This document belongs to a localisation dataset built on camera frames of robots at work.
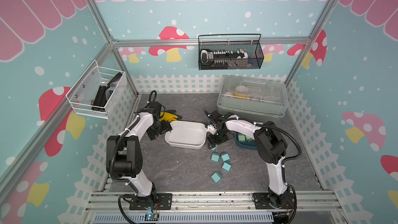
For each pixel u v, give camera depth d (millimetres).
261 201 736
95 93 728
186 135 978
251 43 897
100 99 713
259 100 948
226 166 834
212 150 894
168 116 1053
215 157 872
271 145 528
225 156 871
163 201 744
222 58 872
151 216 710
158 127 774
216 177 796
